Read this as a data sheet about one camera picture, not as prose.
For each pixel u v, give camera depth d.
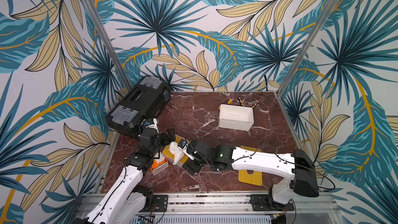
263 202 0.75
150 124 0.69
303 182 0.40
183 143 0.63
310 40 0.89
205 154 0.53
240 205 0.73
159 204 0.72
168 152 0.73
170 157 0.78
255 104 1.13
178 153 0.72
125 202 0.48
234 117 1.07
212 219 0.70
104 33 0.85
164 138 0.70
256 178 0.82
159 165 0.78
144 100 0.94
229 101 1.13
